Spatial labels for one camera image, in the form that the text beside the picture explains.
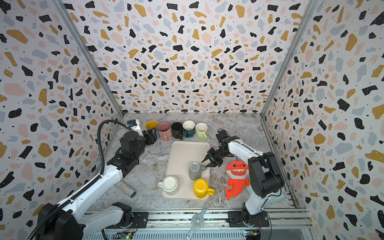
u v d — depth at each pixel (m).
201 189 0.75
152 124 1.03
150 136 0.70
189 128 1.00
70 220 0.38
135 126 0.67
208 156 0.79
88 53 0.86
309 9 0.72
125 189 0.81
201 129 1.04
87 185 0.46
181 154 0.99
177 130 1.00
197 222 0.74
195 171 0.81
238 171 0.82
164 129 1.03
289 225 0.73
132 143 0.58
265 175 0.48
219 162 0.80
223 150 0.72
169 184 0.78
